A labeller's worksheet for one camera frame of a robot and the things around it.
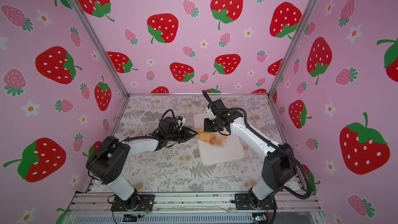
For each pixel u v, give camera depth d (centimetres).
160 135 72
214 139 93
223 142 92
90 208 73
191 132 86
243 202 73
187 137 80
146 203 74
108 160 47
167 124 72
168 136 73
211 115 75
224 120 58
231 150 91
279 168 43
